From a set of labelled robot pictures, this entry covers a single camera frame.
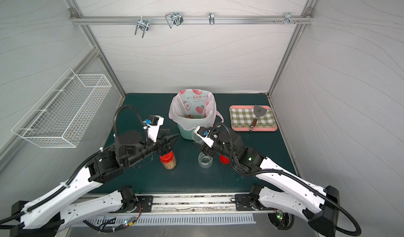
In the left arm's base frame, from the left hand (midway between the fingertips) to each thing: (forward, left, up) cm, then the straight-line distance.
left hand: (173, 134), depth 62 cm
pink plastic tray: (+23, -45, -31) cm, 59 cm away
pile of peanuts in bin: (+27, -2, -24) cm, 36 cm away
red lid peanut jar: (-3, +5, -20) cm, 21 cm away
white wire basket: (+8, +51, +1) cm, 51 cm away
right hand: (+3, -11, -5) cm, 12 cm away
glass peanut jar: (0, -13, -27) cm, 30 cm away
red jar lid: (+2, -23, -32) cm, 40 cm away
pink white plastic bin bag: (+29, -3, -18) cm, 35 cm away
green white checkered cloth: (+33, -40, -32) cm, 61 cm away
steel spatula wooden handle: (+37, -49, -29) cm, 68 cm away
